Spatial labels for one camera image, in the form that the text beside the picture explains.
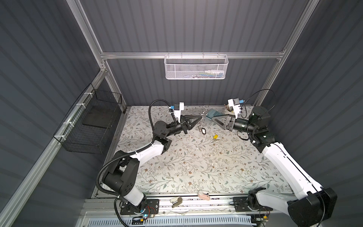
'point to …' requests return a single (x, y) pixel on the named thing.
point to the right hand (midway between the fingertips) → (214, 121)
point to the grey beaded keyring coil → (201, 125)
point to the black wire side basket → (89, 126)
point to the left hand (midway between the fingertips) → (202, 118)
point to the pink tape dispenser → (204, 196)
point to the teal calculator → (211, 112)
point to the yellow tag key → (215, 136)
